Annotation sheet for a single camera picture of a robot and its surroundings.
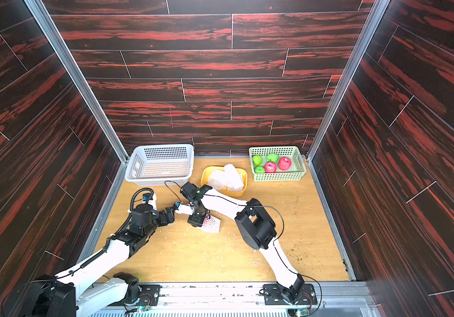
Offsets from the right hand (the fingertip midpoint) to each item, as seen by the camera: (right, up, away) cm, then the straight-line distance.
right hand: (200, 214), depth 95 cm
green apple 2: (+31, +22, +11) cm, 39 cm away
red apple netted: (+37, +24, +13) cm, 46 cm away
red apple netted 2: (+5, -3, -8) cm, 10 cm away
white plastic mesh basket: (-24, +25, +13) cm, 37 cm away
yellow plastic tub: (+1, +21, +12) cm, 24 cm away
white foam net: (+14, +18, +9) cm, 24 cm away
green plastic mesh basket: (+50, +21, +10) cm, 55 cm away
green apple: (+30, +28, +17) cm, 44 cm away
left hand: (-13, +4, -7) cm, 16 cm away
